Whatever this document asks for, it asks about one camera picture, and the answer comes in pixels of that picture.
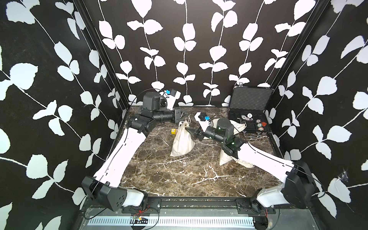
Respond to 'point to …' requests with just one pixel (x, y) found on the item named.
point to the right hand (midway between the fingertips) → (188, 121)
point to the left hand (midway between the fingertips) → (189, 111)
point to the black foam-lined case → (247, 105)
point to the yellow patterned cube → (173, 131)
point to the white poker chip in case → (249, 115)
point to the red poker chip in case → (264, 124)
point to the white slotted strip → (184, 221)
